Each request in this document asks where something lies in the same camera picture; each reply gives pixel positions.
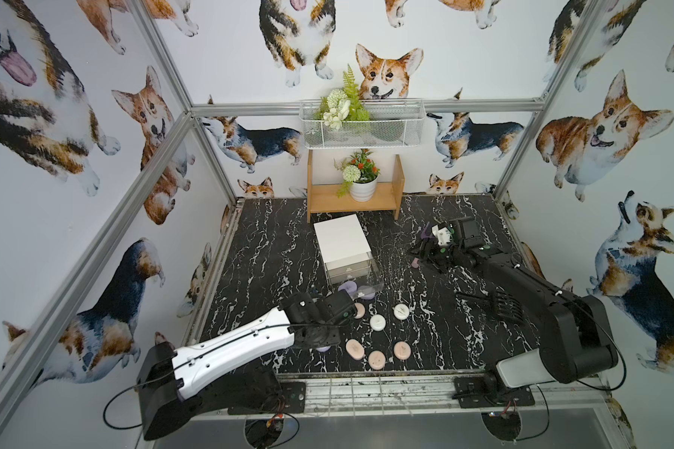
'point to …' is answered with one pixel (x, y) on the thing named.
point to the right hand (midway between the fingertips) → (419, 247)
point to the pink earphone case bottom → (376, 359)
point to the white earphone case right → (401, 311)
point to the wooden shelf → (322, 198)
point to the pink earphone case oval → (355, 349)
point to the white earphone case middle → (377, 323)
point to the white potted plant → (359, 174)
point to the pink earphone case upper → (360, 311)
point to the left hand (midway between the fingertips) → (331, 330)
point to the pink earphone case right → (402, 350)
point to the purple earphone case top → (366, 292)
